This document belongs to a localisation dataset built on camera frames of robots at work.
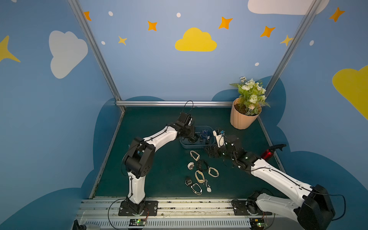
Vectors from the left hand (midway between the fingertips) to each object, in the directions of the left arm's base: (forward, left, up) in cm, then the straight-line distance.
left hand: (196, 131), depth 93 cm
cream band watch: (-25, -10, -11) cm, 29 cm away
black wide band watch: (-2, +1, -8) cm, 8 cm away
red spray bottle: (-14, -43, -1) cm, 46 cm away
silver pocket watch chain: (-33, -7, -10) cm, 35 cm away
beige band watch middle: (-29, -3, -9) cm, 31 cm away
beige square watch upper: (-14, -1, -9) cm, 17 cm away
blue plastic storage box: (-5, +7, -7) cm, 12 cm away
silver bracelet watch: (-35, -1, -10) cm, 37 cm away
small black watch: (-30, +5, -8) cm, 31 cm away
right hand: (-12, -8, +5) cm, 16 cm away
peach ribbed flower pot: (+11, -31, 0) cm, 32 cm away
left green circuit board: (-49, +30, -12) cm, 59 cm away
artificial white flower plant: (+17, -35, +17) cm, 42 cm away
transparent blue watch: (+5, -7, -11) cm, 14 cm away
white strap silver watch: (-21, +4, -6) cm, 23 cm away
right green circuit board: (-48, -31, -11) cm, 58 cm away
